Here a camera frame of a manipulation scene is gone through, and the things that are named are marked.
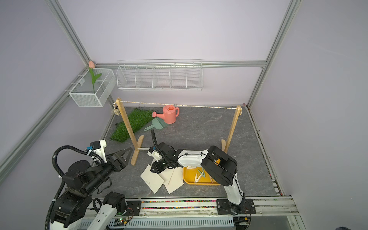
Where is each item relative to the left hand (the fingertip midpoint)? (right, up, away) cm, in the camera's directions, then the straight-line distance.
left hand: (129, 151), depth 62 cm
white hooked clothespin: (+31, -20, +20) cm, 42 cm away
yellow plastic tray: (+27, -19, +21) cm, 39 cm away
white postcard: (+6, -21, +18) cm, 28 cm away
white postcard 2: (+13, -18, +19) cm, 30 cm away
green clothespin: (+34, -18, +21) cm, 44 cm away
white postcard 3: (+16, -25, +19) cm, 35 cm away
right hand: (+4, -15, +20) cm, 26 cm away
